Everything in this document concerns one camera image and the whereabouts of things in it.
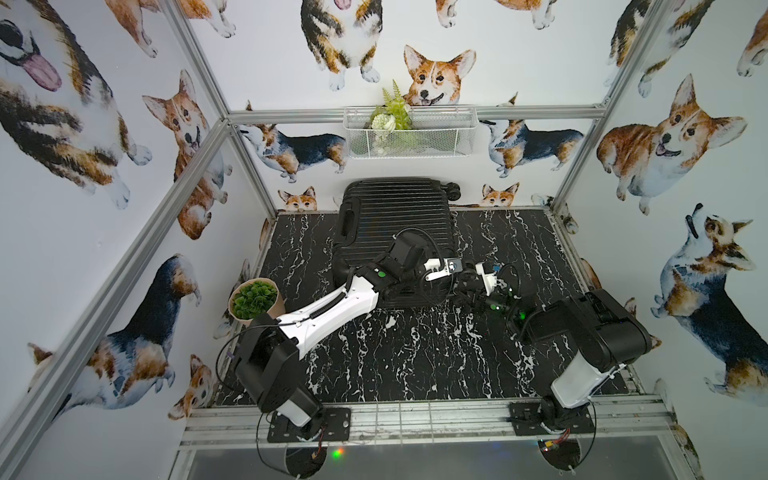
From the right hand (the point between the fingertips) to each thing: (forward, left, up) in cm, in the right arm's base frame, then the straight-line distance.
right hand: (454, 290), depth 88 cm
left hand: (+4, +5, +13) cm, 14 cm away
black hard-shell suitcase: (+22, +25, +11) cm, 35 cm away
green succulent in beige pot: (-3, +58, +4) cm, 58 cm away
